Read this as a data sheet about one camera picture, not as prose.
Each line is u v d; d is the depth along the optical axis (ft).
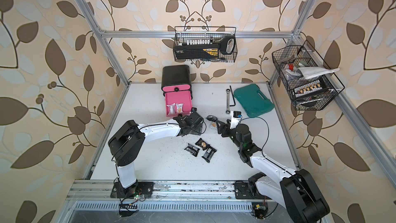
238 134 2.14
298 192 1.34
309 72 2.07
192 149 2.82
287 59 2.78
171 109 3.24
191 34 2.99
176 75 3.65
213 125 3.14
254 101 3.45
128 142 1.63
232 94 3.72
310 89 2.20
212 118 3.24
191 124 2.34
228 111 3.42
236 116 2.37
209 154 2.77
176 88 3.17
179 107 3.25
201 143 2.85
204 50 2.71
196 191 2.47
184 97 3.38
